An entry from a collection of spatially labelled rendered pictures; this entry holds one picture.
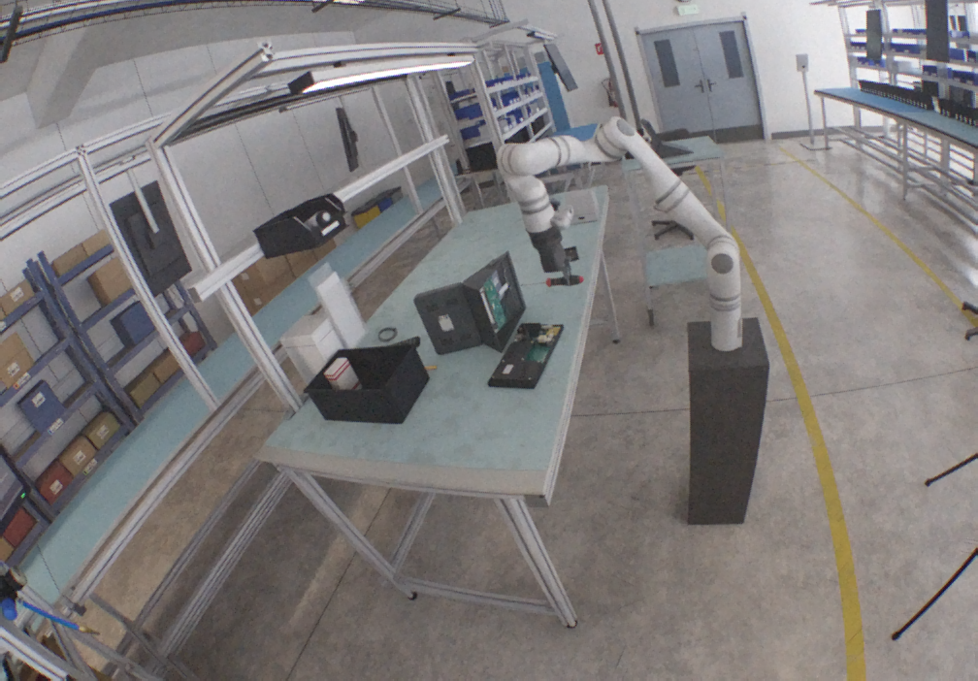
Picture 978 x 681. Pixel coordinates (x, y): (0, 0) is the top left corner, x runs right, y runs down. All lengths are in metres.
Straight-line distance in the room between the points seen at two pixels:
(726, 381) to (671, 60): 6.73
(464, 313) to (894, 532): 1.89
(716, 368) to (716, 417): 0.20
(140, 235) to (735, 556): 3.08
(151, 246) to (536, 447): 2.14
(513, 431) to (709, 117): 7.20
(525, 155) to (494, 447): 0.62
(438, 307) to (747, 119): 7.18
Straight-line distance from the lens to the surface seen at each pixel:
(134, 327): 4.37
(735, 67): 7.86
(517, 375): 1.09
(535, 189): 0.96
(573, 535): 1.96
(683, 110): 7.74
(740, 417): 1.43
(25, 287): 4.12
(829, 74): 8.37
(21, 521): 4.27
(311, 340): 1.35
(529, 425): 0.99
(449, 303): 1.24
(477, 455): 0.97
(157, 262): 2.55
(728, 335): 1.30
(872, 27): 5.62
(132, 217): 2.50
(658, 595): 1.80
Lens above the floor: 1.67
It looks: 27 degrees down
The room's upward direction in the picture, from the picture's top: 20 degrees counter-clockwise
